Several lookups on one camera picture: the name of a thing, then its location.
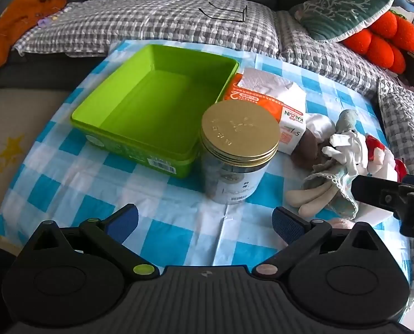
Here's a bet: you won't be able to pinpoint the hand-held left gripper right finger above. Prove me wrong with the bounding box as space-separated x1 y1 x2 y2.
252 206 383 281

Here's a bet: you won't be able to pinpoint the teal coral-print cushion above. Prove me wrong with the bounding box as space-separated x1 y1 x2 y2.
292 0 395 42

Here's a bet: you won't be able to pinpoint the green plastic box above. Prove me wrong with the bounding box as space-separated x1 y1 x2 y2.
70 44 240 179

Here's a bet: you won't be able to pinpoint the orange garment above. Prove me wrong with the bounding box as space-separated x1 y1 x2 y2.
0 0 70 71

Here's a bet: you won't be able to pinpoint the blue and white checked tablecloth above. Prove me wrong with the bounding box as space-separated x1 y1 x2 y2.
0 40 411 279

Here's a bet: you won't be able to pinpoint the orange and white tissue pack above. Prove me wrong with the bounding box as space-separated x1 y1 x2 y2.
221 68 307 154

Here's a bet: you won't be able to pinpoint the pink soft toy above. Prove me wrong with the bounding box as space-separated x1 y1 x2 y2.
329 217 354 230

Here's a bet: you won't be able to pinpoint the clear jar with gold lid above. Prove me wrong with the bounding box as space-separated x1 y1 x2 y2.
199 101 280 204

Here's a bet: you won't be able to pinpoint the brown powder puff with strap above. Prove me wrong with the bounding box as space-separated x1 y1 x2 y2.
290 129 321 168

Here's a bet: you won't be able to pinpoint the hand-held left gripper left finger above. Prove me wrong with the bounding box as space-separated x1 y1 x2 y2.
29 203 161 281

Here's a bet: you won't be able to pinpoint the white drawstring pouch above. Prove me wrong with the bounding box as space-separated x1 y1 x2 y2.
304 113 334 140

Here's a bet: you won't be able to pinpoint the red and white plush toy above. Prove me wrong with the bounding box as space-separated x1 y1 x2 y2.
363 134 407 183

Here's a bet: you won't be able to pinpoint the black thin-frame eyeglasses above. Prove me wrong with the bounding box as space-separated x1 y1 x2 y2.
197 2 248 22

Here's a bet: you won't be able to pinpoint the orange-red lobed pillow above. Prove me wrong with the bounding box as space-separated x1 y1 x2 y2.
342 9 414 74

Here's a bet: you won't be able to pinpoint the yellow star floor sticker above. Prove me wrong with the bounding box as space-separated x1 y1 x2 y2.
0 136 24 173

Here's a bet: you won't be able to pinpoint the grey checked quilted blanket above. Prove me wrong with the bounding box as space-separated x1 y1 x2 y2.
14 0 414 307

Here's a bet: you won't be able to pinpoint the rabbit doll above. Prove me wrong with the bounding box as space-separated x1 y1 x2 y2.
286 109 371 220

